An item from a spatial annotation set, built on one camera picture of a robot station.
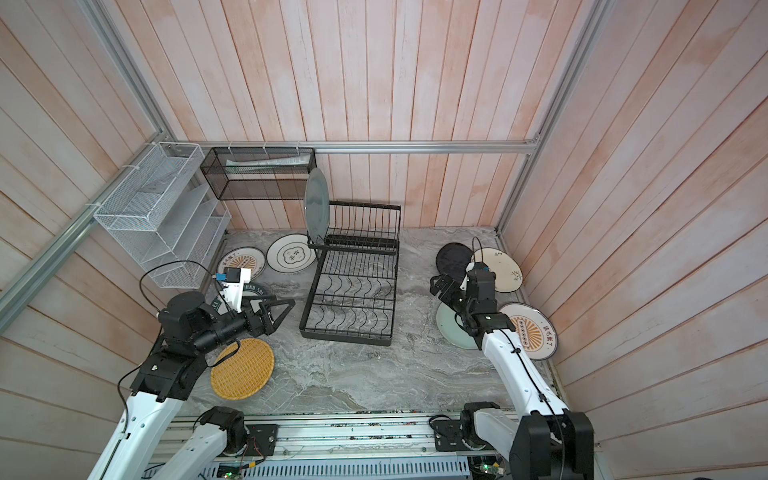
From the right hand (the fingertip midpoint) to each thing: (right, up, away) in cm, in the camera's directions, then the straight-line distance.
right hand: (441, 284), depth 84 cm
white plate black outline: (-52, +10, +30) cm, 61 cm away
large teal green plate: (-37, +24, +7) cm, 45 cm away
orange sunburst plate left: (-69, +8, +27) cm, 75 cm away
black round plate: (+10, +7, +27) cm, 29 cm away
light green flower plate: (+4, -15, +6) cm, 16 cm away
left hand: (-39, -3, -18) cm, 44 cm away
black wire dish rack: (-27, -6, +15) cm, 32 cm away
